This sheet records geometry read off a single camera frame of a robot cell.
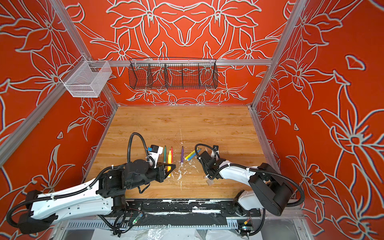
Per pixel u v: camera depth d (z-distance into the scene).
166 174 0.61
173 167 0.64
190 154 0.92
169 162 0.64
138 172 0.47
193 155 0.91
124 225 0.71
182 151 0.93
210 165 0.68
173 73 1.02
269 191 0.42
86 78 0.92
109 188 0.47
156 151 0.60
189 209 0.74
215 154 0.77
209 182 0.81
